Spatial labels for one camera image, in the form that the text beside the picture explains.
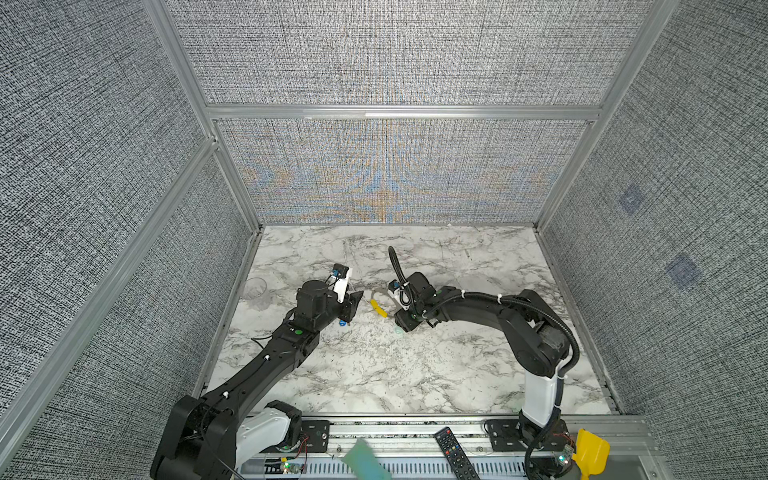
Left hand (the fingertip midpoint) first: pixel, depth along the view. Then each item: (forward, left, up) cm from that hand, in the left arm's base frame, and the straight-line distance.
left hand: (355, 290), depth 83 cm
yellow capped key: (+2, -6, -15) cm, 17 cm away
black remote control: (-39, -23, -13) cm, 47 cm away
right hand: (0, -14, -16) cm, 21 cm away
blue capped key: (-10, +3, +1) cm, 11 cm away
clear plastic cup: (+10, +34, -12) cm, 37 cm away
